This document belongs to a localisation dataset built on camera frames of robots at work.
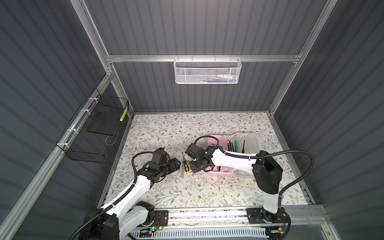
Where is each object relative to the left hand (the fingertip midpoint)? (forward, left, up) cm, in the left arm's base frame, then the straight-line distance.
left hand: (177, 164), depth 85 cm
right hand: (-1, -11, -3) cm, 11 cm away
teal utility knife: (+8, -36, +4) cm, 37 cm away
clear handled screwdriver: (0, -3, -7) cm, 8 cm away
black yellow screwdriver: (+1, -5, -6) cm, 8 cm away
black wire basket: (+7, +40, +21) cm, 46 cm away
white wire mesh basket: (+65, -24, +21) cm, 72 cm away
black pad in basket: (+17, +37, +19) cm, 45 cm away
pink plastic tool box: (+8, -43, +6) cm, 44 cm away
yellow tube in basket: (+21, +28, +21) cm, 41 cm away
